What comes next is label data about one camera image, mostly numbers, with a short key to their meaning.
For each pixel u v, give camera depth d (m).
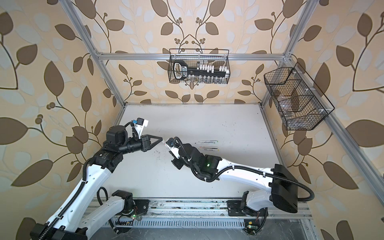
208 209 0.75
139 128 0.64
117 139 0.56
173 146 0.60
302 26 0.77
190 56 0.91
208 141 0.99
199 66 0.81
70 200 0.41
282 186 0.40
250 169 0.46
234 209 0.73
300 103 0.74
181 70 0.84
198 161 0.54
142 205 0.75
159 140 0.69
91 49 0.88
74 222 0.40
